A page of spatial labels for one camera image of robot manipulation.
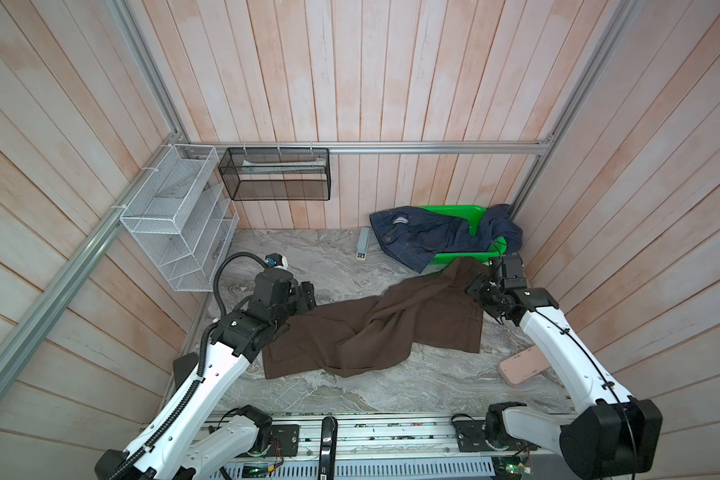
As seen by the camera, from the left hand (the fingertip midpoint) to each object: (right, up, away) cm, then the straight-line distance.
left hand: (301, 294), depth 74 cm
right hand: (+47, +1, +9) cm, 48 cm away
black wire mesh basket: (-10, +35, +14) cm, 39 cm away
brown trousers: (+40, -6, +21) cm, 46 cm away
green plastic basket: (+61, +27, +42) cm, 78 cm away
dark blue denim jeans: (+36, +18, +35) cm, 53 cm away
